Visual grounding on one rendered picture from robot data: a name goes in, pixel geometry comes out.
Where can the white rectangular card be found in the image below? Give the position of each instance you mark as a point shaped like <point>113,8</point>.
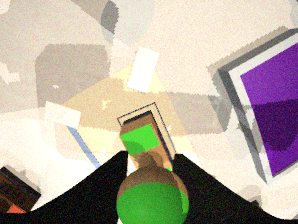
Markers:
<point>93,118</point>

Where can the blue and brown rubber stamp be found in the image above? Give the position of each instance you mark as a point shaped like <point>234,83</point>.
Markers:
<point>256,204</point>

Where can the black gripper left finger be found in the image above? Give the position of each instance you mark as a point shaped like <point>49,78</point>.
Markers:
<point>92,201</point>

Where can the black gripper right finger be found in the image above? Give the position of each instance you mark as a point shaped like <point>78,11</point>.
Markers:
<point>211,202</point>

